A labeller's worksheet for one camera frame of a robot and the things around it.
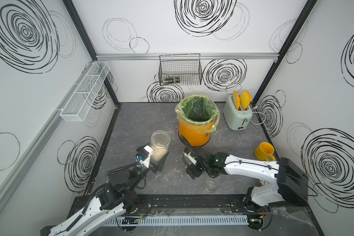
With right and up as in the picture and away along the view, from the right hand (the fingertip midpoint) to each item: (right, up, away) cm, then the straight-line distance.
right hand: (191, 167), depth 81 cm
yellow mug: (+44, +8, +6) cm, 45 cm away
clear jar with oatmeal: (+12, -10, +1) cm, 15 cm away
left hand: (-15, +15, -17) cm, 27 cm away
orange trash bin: (+4, +16, +7) cm, 18 cm away
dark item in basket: (-10, +50, +7) cm, 52 cm away
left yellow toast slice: (+31, +39, +13) cm, 51 cm away
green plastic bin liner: (+7, +32, +14) cm, 35 cm away
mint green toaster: (+32, +26, +13) cm, 43 cm away
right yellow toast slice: (+37, +39, +15) cm, 56 cm away
